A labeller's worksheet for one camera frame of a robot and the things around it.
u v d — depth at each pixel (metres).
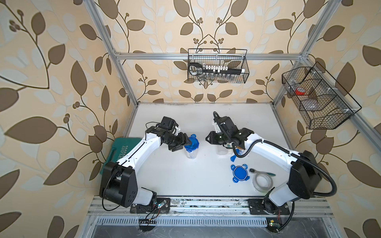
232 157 0.92
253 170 0.85
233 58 0.91
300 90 0.81
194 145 0.83
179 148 0.75
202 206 0.75
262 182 0.82
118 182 0.42
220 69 0.81
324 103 0.72
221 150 0.90
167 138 0.65
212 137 0.72
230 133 0.63
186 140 0.75
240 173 0.85
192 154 0.87
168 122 0.68
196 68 0.83
